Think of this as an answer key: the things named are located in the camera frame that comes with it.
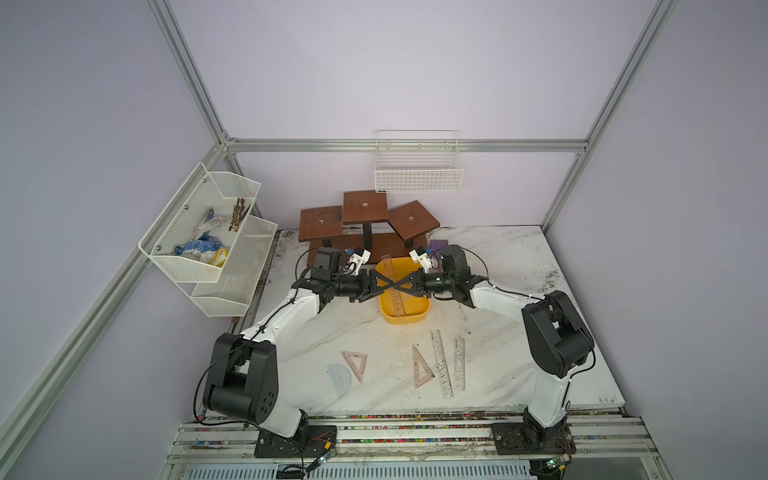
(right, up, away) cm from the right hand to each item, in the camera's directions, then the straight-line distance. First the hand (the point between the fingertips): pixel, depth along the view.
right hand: (397, 289), depth 87 cm
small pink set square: (-11, -24, -1) cm, 27 cm away
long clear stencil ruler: (+13, -22, 0) cm, 26 cm away
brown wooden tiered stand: (-11, +21, +17) cm, 30 cm away
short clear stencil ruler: (+18, -23, -1) cm, 29 cm away
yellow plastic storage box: (+7, -8, +11) cm, 15 cm away
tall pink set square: (+6, -21, +1) cm, 22 cm away
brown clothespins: (-44, +22, -5) cm, 50 cm away
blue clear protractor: (-16, -25, -3) cm, 30 cm away
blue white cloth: (-47, +12, -15) cm, 51 cm away
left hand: (-3, +1, -5) cm, 6 cm away
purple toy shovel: (+16, +14, +29) cm, 37 cm away
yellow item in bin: (-44, +9, -14) cm, 47 cm away
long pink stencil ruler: (0, -1, -1) cm, 2 cm away
